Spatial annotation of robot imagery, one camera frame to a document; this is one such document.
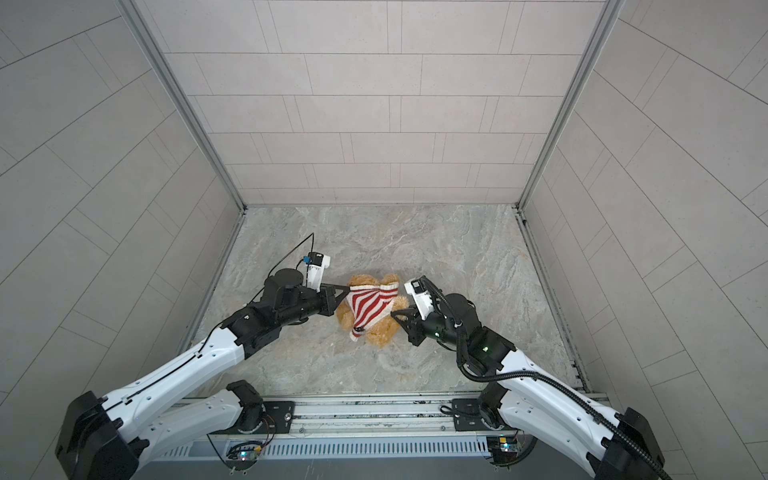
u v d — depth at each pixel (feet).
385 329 2.28
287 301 1.89
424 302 2.11
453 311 1.83
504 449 2.22
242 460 2.11
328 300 2.11
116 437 1.22
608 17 2.34
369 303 2.32
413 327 2.03
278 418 2.32
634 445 1.26
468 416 2.32
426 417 2.38
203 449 2.19
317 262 2.19
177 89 2.77
